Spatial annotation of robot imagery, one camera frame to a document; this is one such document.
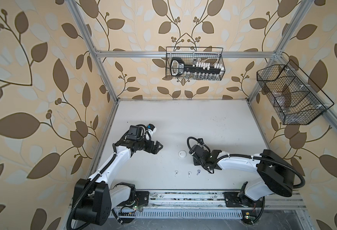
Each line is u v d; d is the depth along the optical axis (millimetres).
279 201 750
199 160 675
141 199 739
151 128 755
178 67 830
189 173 825
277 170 470
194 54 908
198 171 830
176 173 825
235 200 722
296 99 733
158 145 768
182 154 889
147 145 732
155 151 739
